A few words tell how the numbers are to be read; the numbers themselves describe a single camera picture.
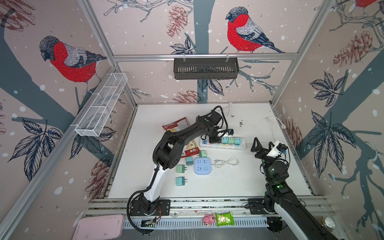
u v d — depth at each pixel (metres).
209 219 0.68
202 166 0.86
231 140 0.91
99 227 0.68
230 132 0.81
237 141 0.91
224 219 0.69
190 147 0.92
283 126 1.10
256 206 0.73
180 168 0.85
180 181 0.81
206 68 1.04
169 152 0.55
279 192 0.60
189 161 0.88
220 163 0.88
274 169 0.60
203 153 0.90
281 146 0.65
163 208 0.73
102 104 0.79
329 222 0.61
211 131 0.75
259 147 0.71
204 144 0.95
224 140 0.91
